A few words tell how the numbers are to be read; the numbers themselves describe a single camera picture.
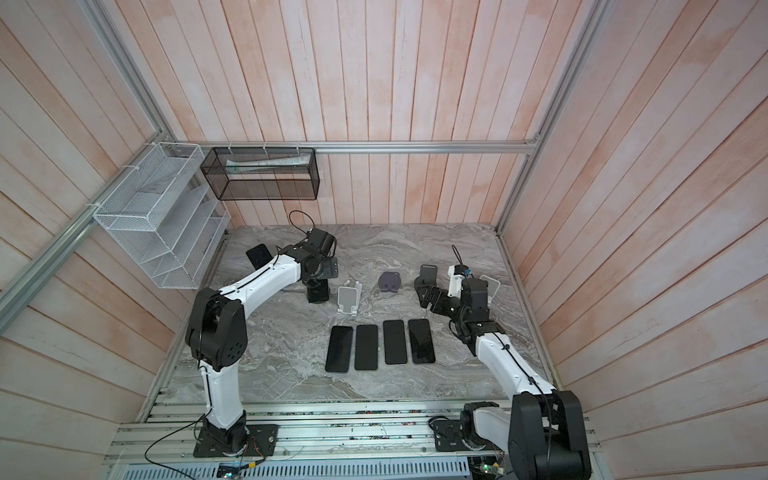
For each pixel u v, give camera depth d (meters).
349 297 0.96
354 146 0.96
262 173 1.05
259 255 0.96
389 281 1.02
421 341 0.93
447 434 0.74
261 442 0.73
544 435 0.41
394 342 0.91
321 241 0.75
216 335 0.51
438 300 0.76
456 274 0.78
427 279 1.00
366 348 0.89
